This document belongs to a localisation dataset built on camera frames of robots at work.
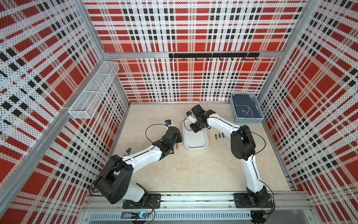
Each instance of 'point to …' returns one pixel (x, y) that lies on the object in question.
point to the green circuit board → (141, 215)
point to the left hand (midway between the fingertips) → (179, 132)
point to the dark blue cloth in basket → (245, 106)
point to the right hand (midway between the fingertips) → (196, 127)
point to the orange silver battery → (177, 146)
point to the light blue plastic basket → (248, 120)
